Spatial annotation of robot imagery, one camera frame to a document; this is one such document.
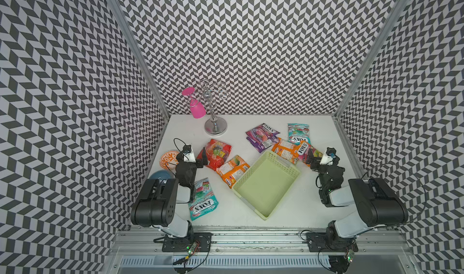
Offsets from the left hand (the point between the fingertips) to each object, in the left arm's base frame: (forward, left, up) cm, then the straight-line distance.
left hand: (195, 148), depth 90 cm
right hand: (-2, -62, 0) cm, 62 cm away
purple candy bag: (+12, -35, -7) cm, 37 cm away
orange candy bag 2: (+3, -50, -8) cm, 51 cm away
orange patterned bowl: (-2, +16, -9) cm, 18 cm away
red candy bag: (0, -10, -5) cm, 11 cm away
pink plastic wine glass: (+27, +3, +2) cm, 27 cm away
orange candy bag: (-9, -18, -8) cm, 21 cm away
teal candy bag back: (+17, -58, -9) cm, 61 cm away
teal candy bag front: (-23, -7, -8) cm, 25 cm away
